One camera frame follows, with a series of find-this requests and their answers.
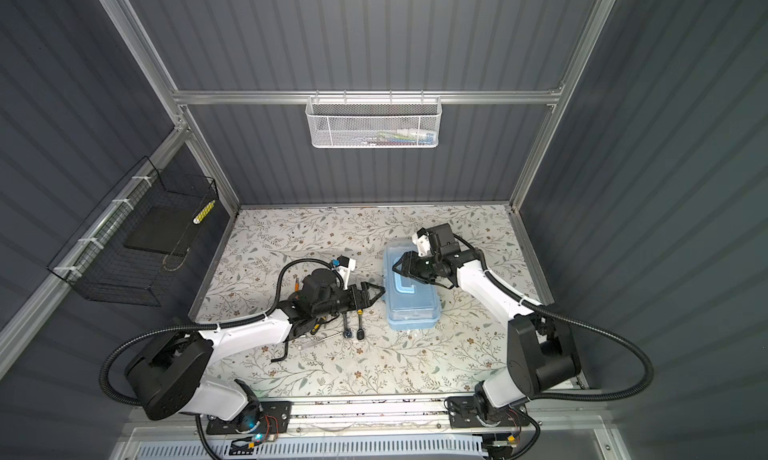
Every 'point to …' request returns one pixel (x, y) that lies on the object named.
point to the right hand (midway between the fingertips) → (402, 271)
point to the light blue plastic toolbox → (411, 304)
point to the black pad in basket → (169, 229)
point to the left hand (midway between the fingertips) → (378, 291)
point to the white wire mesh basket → (374, 122)
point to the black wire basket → (132, 248)
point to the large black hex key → (285, 353)
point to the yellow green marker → (203, 212)
